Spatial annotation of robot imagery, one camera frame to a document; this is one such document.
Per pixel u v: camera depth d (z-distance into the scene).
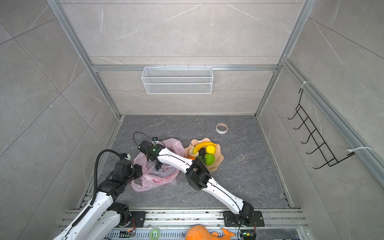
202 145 0.93
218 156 0.92
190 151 0.92
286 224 0.73
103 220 0.57
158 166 0.90
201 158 0.88
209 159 0.88
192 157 0.88
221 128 1.13
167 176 0.86
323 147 0.63
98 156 0.60
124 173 0.63
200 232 0.64
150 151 0.75
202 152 0.93
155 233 0.70
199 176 0.64
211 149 0.92
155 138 0.88
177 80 1.01
